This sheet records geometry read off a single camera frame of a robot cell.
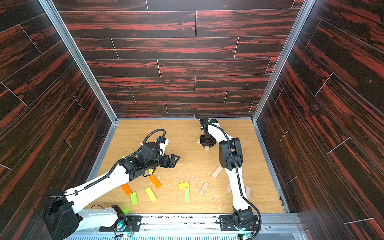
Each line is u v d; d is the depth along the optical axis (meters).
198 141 1.07
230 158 0.63
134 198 0.82
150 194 0.82
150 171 0.68
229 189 0.84
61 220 0.38
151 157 0.60
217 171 0.91
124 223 0.69
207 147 1.02
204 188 0.84
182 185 0.86
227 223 0.73
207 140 0.91
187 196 0.82
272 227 0.73
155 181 0.89
